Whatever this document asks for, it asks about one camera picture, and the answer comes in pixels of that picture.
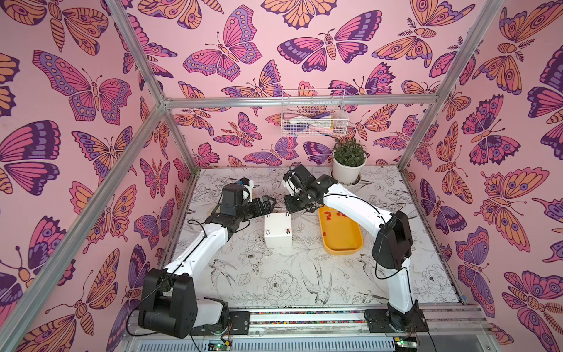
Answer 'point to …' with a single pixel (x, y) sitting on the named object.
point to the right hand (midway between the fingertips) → (288, 204)
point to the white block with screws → (278, 229)
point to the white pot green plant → (349, 161)
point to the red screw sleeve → (288, 231)
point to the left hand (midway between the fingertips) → (269, 201)
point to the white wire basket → (314, 113)
